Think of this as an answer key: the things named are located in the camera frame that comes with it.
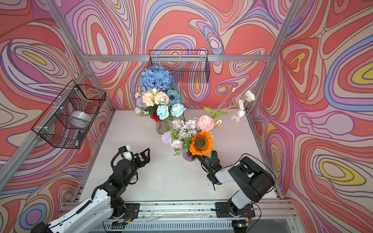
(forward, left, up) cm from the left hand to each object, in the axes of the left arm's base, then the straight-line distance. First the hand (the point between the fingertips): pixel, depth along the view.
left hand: (146, 152), depth 81 cm
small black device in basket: (+2, +32, +12) cm, 34 cm away
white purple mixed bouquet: (+20, +4, +15) cm, 25 cm away
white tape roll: (+7, +29, +20) cm, 36 cm away
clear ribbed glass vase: (+28, -5, -12) cm, 31 cm away
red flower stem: (+16, -5, +12) cm, 20 cm away
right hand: (+5, -25, 0) cm, 25 cm away
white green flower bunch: (0, -20, +16) cm, 26 cm away
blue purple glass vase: (-3, -23, 0) cm, 24 cm away
